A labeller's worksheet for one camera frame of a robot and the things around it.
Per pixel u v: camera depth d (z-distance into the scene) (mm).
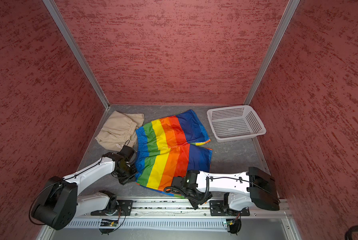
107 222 727
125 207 746
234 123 1097
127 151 711
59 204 406
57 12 728
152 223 709
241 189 429
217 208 745
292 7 713
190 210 756
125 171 712
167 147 947
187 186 527
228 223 715
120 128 1033
